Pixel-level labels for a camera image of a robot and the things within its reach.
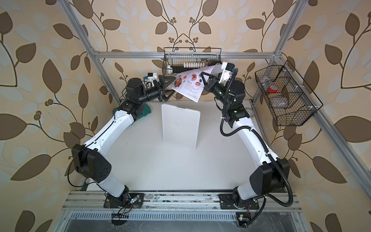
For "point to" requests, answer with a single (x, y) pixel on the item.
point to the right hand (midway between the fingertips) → (200, 73)
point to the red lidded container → (273, 89)
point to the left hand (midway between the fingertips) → (172, 81)
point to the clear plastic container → (280, 101)
